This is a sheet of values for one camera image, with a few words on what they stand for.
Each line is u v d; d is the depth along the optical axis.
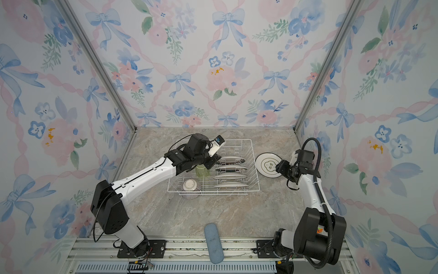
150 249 0.73
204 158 0.68
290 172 0.73
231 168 0.92
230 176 0.86
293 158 0.80
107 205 0.43
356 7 0.69
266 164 1.01
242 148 1.04
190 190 0.86
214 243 0.73
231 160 0.95
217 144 0.69
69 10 0.70
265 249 0.73
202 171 0.90
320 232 0.43
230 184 0.79
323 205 0.45
